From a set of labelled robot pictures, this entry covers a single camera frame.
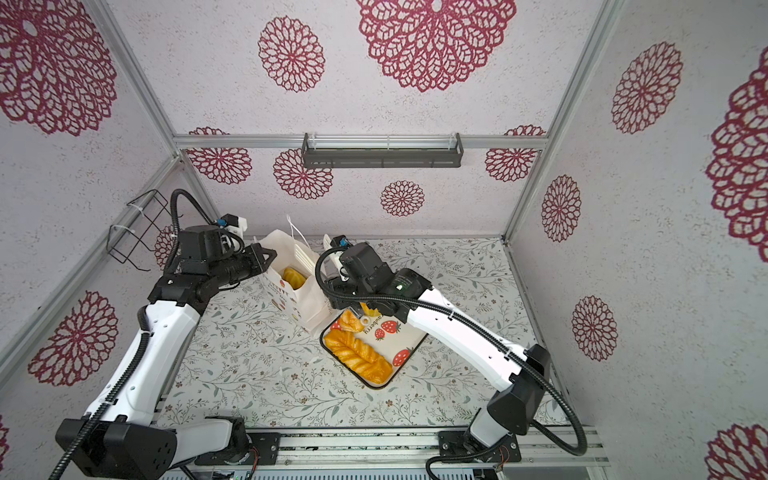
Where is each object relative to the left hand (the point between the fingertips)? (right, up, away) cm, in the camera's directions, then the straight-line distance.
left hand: (275, 258), depth 75 cm
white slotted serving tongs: (+13, +4, 0) cm, 13 cm away
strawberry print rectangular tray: (+29, -24, +20) cm, 43 cm away
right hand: (+15, -5, -5) cm, 17 cm away
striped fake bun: (-1, -6, +20) cm, 21 cm away
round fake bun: (+17, -19, +17) cm, 31 cm away
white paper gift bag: (+7, -13, +7) cm, 16 cm away
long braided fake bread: (+20, -28, +11) cm, 36 cm away
